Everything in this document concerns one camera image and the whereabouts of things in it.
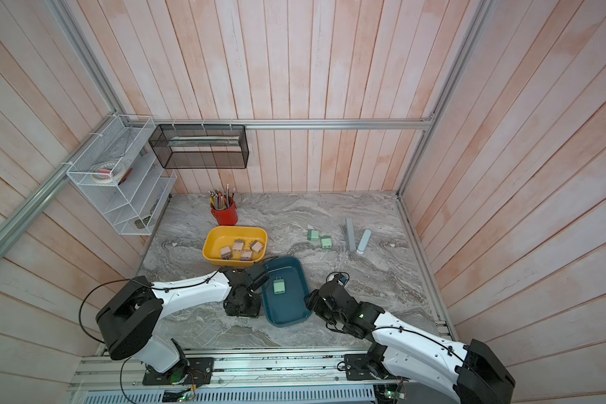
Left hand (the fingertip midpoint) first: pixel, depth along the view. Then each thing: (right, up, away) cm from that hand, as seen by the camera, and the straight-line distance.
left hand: (248, 316), depth 84 cm
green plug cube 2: (+23, +26, +20) cm, 41 cm away
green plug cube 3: (+29, +24, +17) cm, 41 cm away
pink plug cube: (-11, +20, +14) cm, 26 cm away
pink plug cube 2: (-7, +23, +15) cm, 28 cm away
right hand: (+20, +6, -2) cm, 21 cm away
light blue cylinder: (+44, +24, +15) cm, 52 cm away
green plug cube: (+10, +9, +4) cm, 15 cm away
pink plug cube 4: (0, +22, +15) cm, 27 cm away
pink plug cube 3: (-3, +19, +12) cm, 23 cm away
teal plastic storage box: (+12, +6, +4) cm, 14 cm away
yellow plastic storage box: (-15, +26, +18) cm, 35 cm away
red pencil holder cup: (-14, +35, +21) cm, 43 cm away
